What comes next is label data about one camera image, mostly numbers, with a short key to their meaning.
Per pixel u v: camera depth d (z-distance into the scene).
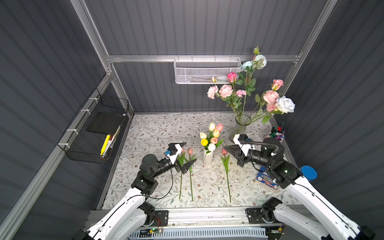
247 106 0.84
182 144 0.69
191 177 0.87
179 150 0.58
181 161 0.63
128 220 0.57
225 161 0.92
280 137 0.90
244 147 0.57
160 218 0.74
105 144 0.71
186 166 0.64
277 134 0.91
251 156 0.58
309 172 0.69
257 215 0.74
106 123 0.76
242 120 0.92
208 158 0.83
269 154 0.49
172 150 0.56
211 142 0.68
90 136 0.72
